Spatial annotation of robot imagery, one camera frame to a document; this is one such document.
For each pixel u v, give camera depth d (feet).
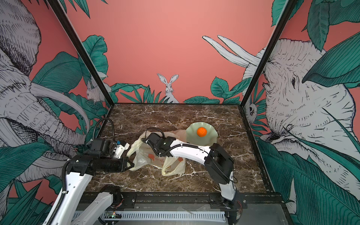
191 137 3.29
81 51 2.84
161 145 2.04
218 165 1.52
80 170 1.48
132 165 2.25
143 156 2.48
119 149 2.14
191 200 2.46
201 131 3.13
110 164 1.88
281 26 2.46
